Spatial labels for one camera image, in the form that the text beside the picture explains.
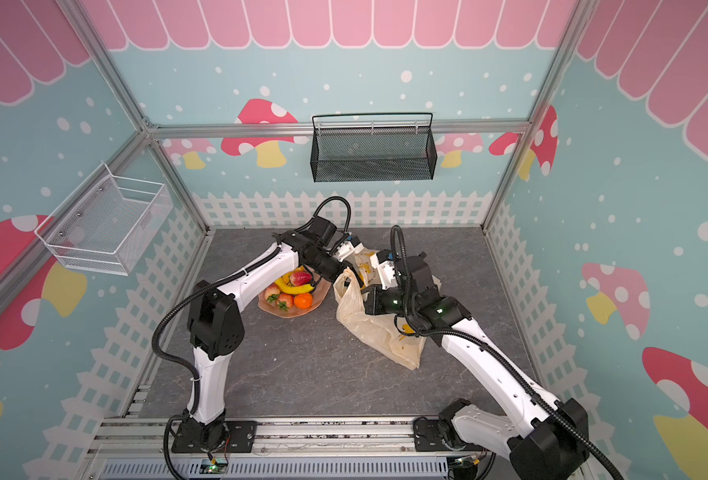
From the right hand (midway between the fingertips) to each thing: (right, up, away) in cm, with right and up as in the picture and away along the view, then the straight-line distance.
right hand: (353, 296), depth 72 cm
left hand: (+1, +1, +13) cm, 13 cm away
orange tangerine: (-17, -4, +22) cm, 28 cm away
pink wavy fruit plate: (-12, -3, +25) cm, 28 cm away
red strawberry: (-22, -5, +22) cm, 32 cm away
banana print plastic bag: (+6, -11, +7) cm, 14 cm away
